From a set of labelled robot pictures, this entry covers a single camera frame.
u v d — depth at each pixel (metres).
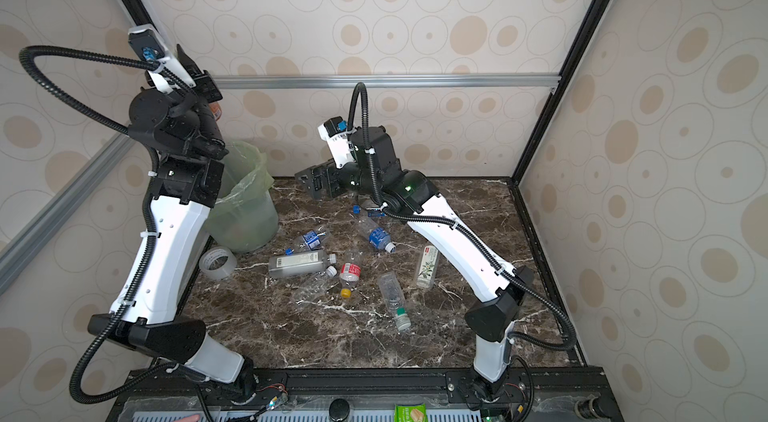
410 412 0.69
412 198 0.47
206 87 0.50
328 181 0.55
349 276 0.89
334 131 0.54
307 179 0.55
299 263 0.92
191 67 0.48
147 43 0.39
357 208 1.07
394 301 0.88
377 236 0.97
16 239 0.52
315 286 0.92
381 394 0.73
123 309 0.39
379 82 1.36
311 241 0.97
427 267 0.89
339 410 0.63
